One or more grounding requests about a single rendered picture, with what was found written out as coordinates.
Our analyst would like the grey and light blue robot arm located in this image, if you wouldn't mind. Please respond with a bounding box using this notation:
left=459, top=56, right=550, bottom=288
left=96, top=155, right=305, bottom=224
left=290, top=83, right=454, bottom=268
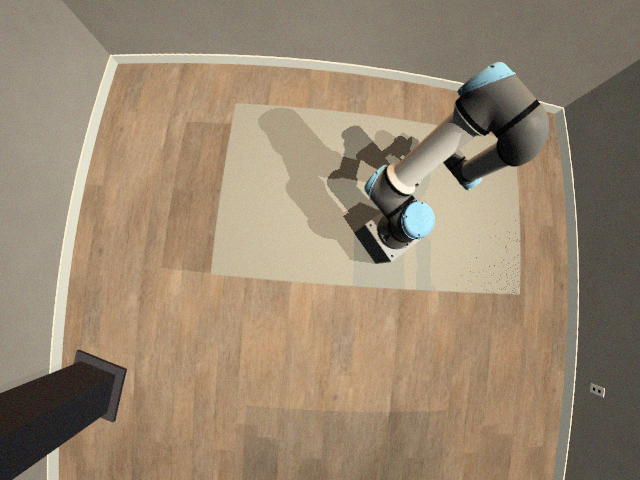
left=365, top=62, right=549, bottom=249

